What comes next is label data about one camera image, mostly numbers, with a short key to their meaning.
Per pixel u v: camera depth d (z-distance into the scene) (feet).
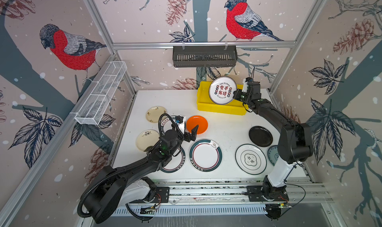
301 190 2.17
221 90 3.22
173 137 2.02
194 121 3.36
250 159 2.80
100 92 2.59
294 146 1.59
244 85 2.73
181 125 2.26
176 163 2.75
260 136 3.06
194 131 2.35
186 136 2.34
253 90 2.34
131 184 1.58
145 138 3.10
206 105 3.51
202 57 3.48
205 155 2.82
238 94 2.75
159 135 2.00
